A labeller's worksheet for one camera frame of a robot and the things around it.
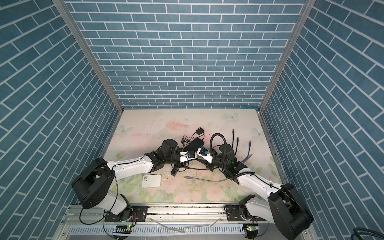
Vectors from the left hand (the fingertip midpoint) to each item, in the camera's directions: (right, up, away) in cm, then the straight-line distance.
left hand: (191, 157), depth 85 cm
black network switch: (+1, +4, +14) cm, 15 cm away
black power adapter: (-10, -9, -1) cm, 13 cm away
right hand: (+4, +2, -3) cm, 6 cm away
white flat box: (-22, -13, -2) cm, 26 cm away
